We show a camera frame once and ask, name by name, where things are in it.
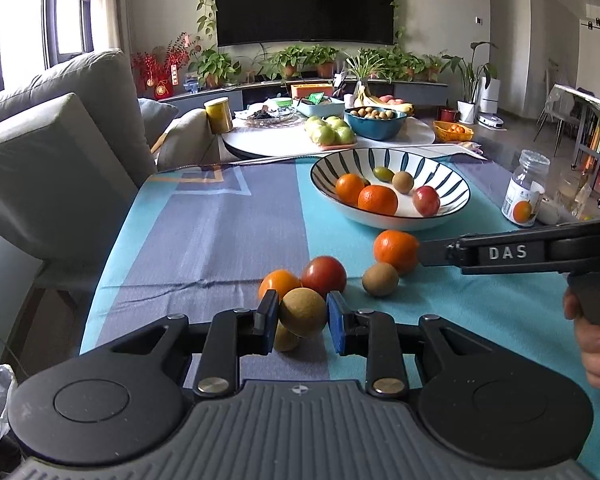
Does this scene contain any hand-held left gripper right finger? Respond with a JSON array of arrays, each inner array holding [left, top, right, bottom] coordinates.
[[327, 290, 501, 398]]

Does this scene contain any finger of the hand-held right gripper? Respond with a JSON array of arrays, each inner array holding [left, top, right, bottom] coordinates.
[[417, 236, 463, 268]]

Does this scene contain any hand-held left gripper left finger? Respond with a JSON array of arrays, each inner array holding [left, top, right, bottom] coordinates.
[[107, 290, 281, 398]]

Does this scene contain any orange mandarin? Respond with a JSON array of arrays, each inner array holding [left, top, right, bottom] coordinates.
[[373, 229, 421, 276], [357, 185, 399, 217], [258, 269, 302, 306], [335, 173, 367, 207]]

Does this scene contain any red apple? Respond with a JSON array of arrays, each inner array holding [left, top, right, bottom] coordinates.
[[300, 256, 348, 298], [412, 186, 441, 217]]

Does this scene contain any striped white ceramic bowl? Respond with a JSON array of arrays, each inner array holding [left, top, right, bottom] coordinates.
[[310, 148, 471, 231]]

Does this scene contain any person's right hand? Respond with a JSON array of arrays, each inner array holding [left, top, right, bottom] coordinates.
[[563, 290, 600, 389]]

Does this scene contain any white round gadget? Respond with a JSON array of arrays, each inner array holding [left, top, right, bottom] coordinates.
[[537, 199, 561, 225]]

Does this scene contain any clear jar with orange label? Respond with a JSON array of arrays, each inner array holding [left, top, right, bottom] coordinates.
[[501, 149, 551, 227]]

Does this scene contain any clear drinking glass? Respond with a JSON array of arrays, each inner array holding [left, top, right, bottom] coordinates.
[[555, 170, 593, 218]]

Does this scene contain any blue patterned tablecloth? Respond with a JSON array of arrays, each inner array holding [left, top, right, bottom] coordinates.
[[79, 152, 600, 480]]

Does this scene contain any orange plastic basket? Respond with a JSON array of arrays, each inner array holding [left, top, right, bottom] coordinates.
[[433, 120, 475, 142]]

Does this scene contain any blue bowl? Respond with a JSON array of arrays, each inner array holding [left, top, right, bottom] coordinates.
[[343, 106, 408, 142]]

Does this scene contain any dining table with chairs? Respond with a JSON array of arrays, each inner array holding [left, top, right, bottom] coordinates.
[[532, 82, 600, 201]]

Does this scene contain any pile of small longans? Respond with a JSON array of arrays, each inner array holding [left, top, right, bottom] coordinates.
[[349, 107, 403, 122]]

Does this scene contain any grey television cabinet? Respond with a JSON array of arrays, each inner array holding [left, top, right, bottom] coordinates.
[[157, 77, 451, 111]]

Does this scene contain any bunch of bananas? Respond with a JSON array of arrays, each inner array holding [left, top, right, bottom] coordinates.
[[352, 85, 413, 113]]

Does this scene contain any tall plant in white pot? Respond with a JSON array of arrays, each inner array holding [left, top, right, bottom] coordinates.
[[442, 41, 498, 125]]

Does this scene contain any teal snack tray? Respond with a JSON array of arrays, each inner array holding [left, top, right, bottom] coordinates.
[[295, 96, 346, 118]]

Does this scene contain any white round coffee table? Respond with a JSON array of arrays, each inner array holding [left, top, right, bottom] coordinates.
[[221, 107, 437, 161]]

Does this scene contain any row of potted plants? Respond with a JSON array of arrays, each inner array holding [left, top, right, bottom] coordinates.
[[357, 47, 446, 83]]

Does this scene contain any spider plant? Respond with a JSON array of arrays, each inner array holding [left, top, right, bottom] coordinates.
[[345, 52, 391, 96]]

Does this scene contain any beige cushion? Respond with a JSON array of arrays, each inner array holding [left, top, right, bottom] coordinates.
[[155, 108, 216, 171]]

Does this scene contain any orange box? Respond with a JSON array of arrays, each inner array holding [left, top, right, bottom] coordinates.
[[290, 82, 335, 100]]

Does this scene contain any glass snack plate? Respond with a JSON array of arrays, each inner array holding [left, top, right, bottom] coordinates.
[[235, 105, 301, 128]]

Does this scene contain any yellow tin can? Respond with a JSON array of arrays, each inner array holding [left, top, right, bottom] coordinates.
[[203, 96, 234, 134]]

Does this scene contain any potted green plant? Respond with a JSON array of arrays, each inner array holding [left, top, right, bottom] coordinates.
[[187, 47, 242, 90], [307, 45, 341, 78], [270, 46, 311, 80]]

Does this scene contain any grey blue cushion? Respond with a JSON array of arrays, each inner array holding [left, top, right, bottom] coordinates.
[[137, 97, 181, 153]]

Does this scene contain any grey sofa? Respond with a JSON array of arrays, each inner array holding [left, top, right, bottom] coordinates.
[[0, 49, 221, 281]]

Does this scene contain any red berry decoration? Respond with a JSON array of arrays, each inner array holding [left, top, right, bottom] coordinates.
[[131, 32, 201, 100]]

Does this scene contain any beige curtain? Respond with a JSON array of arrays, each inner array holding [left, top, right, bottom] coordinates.
[[91, 0, 131, 61]]

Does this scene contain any dark framed window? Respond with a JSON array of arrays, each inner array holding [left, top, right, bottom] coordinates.
[[0, 0, 96, 101]]

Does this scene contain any wall mounted television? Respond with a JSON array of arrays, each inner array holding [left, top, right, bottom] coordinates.
[[216, 0, 395, 47]]

